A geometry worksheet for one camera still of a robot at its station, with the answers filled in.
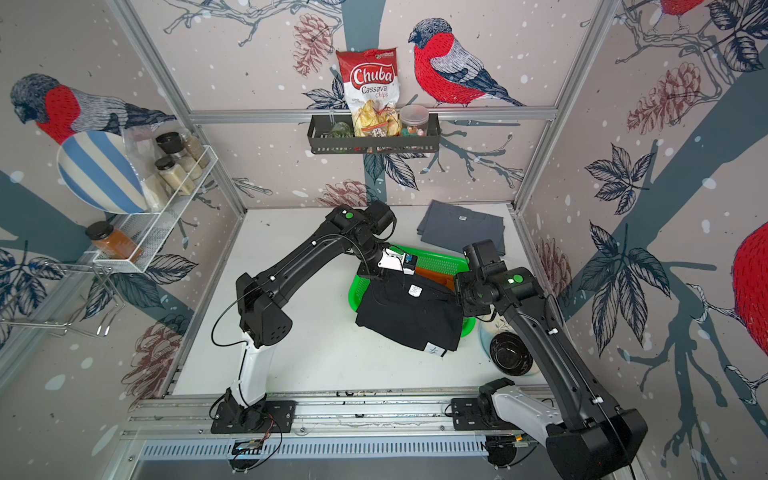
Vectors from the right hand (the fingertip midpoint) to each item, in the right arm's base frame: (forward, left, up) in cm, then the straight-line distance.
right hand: (450, 285), depth 76 cm
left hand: (+6, +16, -1) cm, 17 cm away
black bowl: (-11, -18, -17) cm, 27 cm away
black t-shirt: (-5, +10, -6) cm, 12 cm away
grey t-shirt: (+38, -8, -20) cm, 44 cm away
